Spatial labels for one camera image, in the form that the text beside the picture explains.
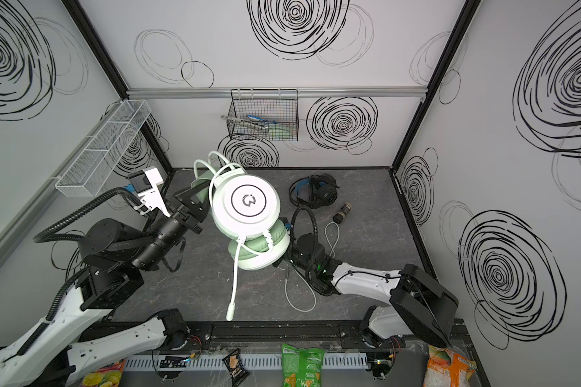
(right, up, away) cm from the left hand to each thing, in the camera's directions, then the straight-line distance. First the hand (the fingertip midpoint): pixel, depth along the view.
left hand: (211, 184), depth 47 cm
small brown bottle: (+35, -13, +53) cm, 65 cm away
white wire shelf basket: (-47, +5, +26) cm, 55 cm away
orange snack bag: (+58, -50, +18) cm, 79 cm away
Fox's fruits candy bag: (-34, -52, +17) cm, 64 cm away
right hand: (+5, -16, +26) cm, 31 cm away
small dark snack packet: (+1, -53, +20) cm, 56 cm away
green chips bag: (+19, -50, +18) cm, 57 cm away
